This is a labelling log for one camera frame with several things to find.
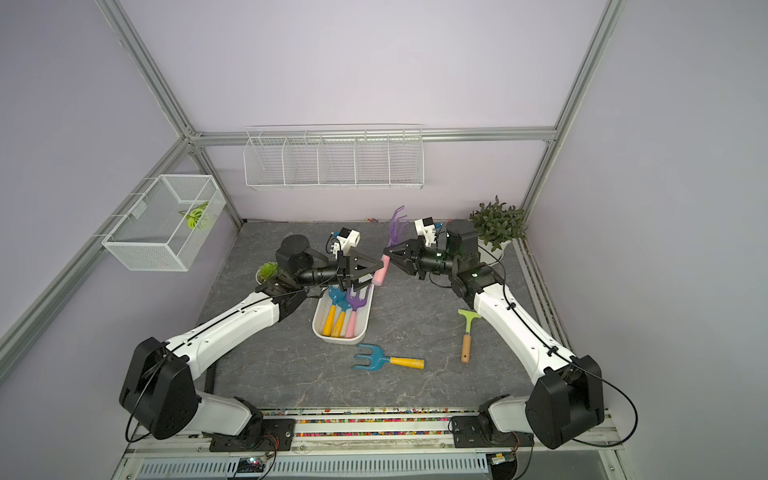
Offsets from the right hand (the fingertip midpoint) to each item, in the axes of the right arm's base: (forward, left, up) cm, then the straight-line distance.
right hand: (384, 252), depth 70 cm
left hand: (-6, 0, 0) cm, 6 cm away
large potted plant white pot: (+20, -34, -11) cm, 41 cm away
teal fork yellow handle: (-14, +3, -31) cm, 34 cm away
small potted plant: (+11, +39, -23) cm, 46 cm away
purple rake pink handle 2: (+4, +11, -31) cm, 33 cm away
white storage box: (-1, +8, -31) cm, 32 cm away
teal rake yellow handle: (+3, +14, -30) cm, 34 cm away
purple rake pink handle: (+9, -3, 0) cm, 10 cm away
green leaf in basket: (+16, +53, -2) cm, 55 cm away
